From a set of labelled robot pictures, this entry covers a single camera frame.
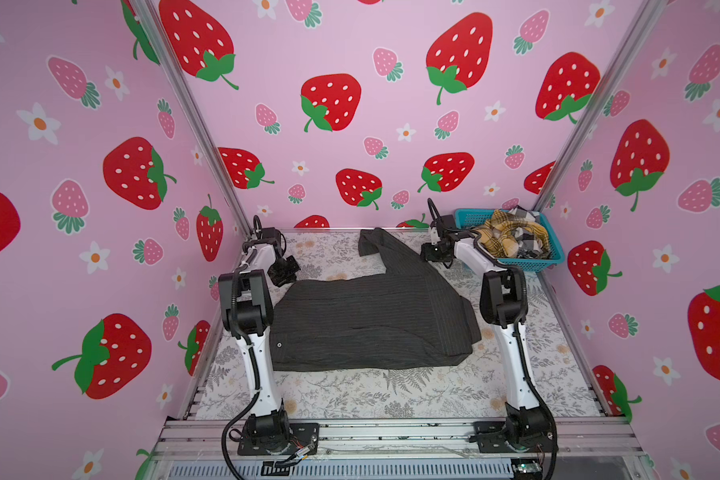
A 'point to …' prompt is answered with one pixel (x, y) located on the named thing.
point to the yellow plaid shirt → (497, 235)
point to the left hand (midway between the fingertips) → (297, 275)
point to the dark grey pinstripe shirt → (401, 316)
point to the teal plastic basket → (474, 218)
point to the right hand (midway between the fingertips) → (427, 254)
